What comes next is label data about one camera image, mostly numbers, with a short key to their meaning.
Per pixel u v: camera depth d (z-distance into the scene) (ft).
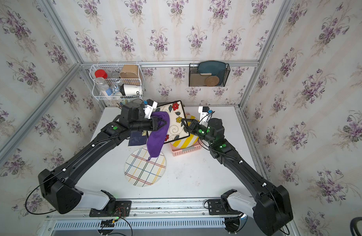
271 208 1.27
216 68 3.11
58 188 1.24
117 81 3.05
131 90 3.05
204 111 2.17
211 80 3.21
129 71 2.89
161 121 2.29
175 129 2.32
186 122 2.30
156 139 2.25
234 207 1.99
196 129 2.09
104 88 2.97
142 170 2.82
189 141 3.06
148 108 2.14
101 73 3.02
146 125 2.08
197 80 3.16
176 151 2.88
